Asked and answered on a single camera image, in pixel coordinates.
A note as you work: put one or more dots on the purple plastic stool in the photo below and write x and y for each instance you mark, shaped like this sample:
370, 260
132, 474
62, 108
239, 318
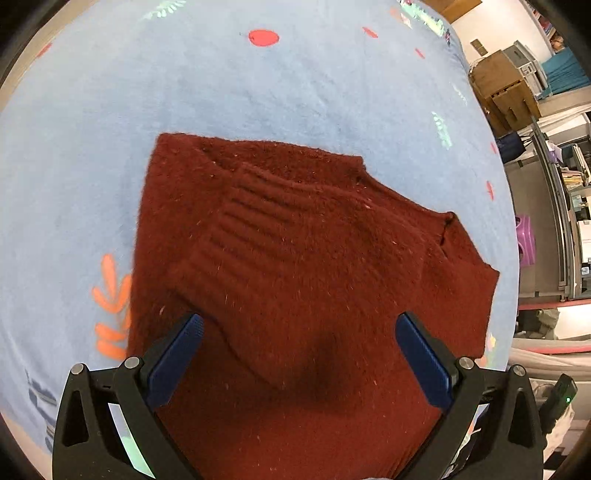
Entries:
526, 240

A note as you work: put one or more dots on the light blue patterned blanket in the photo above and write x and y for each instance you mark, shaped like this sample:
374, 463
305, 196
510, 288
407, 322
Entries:
82, 107

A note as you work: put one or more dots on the teal hanging cloth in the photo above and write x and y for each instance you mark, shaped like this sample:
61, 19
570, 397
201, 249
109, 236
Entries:
563, 73

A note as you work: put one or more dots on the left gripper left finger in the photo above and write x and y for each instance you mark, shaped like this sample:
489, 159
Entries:
86, 442

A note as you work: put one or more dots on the dark red knitted sweater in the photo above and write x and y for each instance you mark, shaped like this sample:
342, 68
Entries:
299, 262

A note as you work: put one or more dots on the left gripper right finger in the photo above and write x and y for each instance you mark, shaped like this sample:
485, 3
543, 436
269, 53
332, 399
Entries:
510, 442

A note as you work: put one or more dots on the dark hanging bag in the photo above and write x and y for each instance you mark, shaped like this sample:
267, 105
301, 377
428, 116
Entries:
510, 146

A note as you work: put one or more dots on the grey shelf unit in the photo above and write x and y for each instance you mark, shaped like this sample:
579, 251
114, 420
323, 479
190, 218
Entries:
573, 284

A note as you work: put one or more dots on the brown cardboard box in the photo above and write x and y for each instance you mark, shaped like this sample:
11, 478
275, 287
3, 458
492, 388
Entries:
504, 95

